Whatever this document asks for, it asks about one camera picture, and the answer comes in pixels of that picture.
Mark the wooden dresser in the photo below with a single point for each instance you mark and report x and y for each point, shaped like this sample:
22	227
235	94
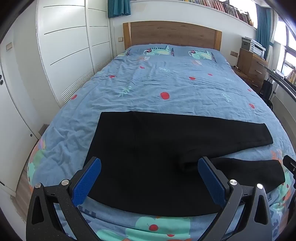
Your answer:
252	67

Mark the dinosaur print pillow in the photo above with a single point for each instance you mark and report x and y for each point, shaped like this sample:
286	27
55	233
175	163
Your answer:
157	51
201	55

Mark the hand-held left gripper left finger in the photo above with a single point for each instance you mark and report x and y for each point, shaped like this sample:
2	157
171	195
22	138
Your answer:
87	183

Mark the window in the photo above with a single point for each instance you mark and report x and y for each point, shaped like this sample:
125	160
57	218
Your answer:
289	55

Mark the white printer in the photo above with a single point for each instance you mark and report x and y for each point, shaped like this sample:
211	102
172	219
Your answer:
253	46

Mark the black bag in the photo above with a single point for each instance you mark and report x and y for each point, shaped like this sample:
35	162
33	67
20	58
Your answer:
266	90

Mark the short teal curtain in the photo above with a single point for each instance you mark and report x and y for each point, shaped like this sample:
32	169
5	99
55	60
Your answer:
119	8

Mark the wooden headboard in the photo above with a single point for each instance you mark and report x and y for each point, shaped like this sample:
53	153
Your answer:
173	32

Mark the grey desk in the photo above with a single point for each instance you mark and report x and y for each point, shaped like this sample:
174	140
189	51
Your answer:
284	81

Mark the blue printed blanket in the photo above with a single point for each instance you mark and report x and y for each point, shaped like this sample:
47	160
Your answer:
161	81

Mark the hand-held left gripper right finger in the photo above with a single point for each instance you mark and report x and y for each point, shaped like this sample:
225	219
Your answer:
211	183

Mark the long teal curtain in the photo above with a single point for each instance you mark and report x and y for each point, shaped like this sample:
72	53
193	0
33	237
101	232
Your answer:
263	27

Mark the black pants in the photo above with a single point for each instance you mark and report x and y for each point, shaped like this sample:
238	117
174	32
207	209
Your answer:
143	150

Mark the row of books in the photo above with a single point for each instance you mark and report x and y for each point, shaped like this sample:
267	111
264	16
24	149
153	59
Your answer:
226	8

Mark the white door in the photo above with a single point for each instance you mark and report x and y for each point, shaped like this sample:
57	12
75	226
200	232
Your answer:
16	92

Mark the white wardrobe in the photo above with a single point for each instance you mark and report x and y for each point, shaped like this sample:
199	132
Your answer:
67	46

